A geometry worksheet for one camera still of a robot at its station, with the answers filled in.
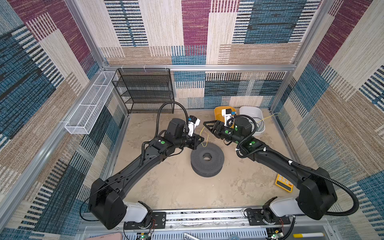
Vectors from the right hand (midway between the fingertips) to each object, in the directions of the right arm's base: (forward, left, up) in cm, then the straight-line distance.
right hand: (204, 127), depth 75 cm
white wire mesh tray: (+15, +72, -9) cm, 74 cm away
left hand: (-4, 0, -3) cm, 5 cm away
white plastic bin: (+33, -42, -26) cm, 60 cm away
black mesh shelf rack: (+44, +40, -10) cm, 60 cm away
